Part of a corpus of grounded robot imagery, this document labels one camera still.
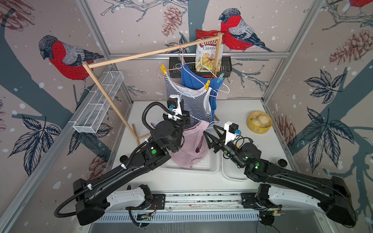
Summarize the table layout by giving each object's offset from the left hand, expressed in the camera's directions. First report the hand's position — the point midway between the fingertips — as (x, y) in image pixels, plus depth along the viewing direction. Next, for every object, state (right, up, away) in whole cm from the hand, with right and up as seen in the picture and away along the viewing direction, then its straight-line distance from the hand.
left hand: (183, 98), depth 58 cm
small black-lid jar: (+53, -33, +20) cm, 66 cm away
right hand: (+11, -13, +7) cm, 19 cm away
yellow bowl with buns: (+51, -13, +43) cm, 68 cm away
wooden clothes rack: (-35, -3, +12) cm, 37 cm away
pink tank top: (+5, -26, +17) cm, 31 cm away
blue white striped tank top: (+7, 0, +22) cm, 23 cm away
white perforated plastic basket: (+14, -37, +28) cm, 49 cm away
